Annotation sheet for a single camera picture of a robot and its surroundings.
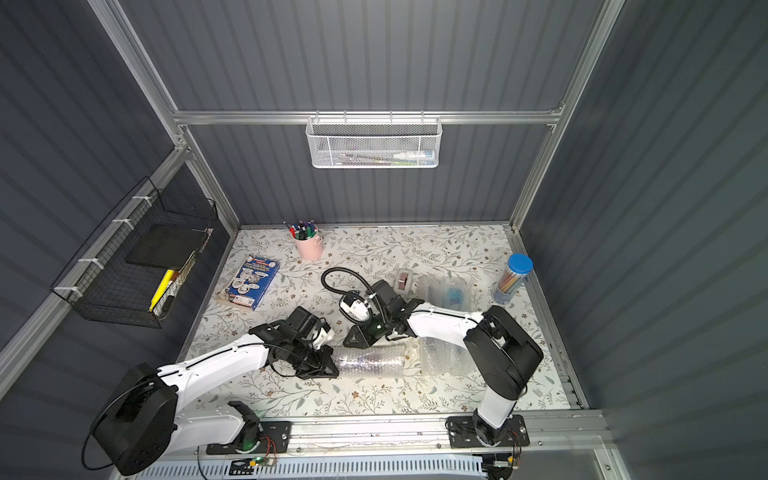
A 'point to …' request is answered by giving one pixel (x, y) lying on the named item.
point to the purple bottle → (371, 363)
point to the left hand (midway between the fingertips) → (339, 378)
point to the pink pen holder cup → (310, 249)
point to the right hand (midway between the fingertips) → (350, 341)
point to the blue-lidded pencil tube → (519, 266)
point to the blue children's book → (252, 281)
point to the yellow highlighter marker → (170, 276)
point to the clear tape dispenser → (403, 281)
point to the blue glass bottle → (456, 296)
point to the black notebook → (162, 246)
